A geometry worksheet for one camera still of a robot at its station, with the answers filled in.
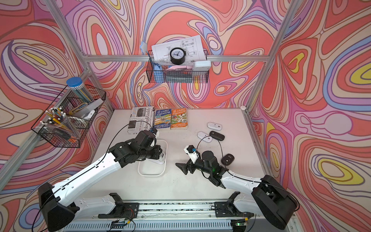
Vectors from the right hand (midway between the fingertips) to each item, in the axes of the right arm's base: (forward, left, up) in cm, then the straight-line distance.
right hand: (182, 160), depth 81 cm
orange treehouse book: (+38, +3, -7) cm, 39 cm away
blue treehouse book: (+39, +15, -7) cm, 43 cm away
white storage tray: (-1, +21, -7) cm, 22 cm away
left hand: (+2, +9, +9) cm, 13 cm away
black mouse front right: (+3, -28, -8) cm, 29 cm away
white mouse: (+22, -16, -9) cm, 28 cm away
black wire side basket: (+17, +52, +24) cm, 60 cm away
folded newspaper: (+38, +31, -4) cm, 49 cm away
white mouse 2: (+31, -24, -9) cm, 40 cm away
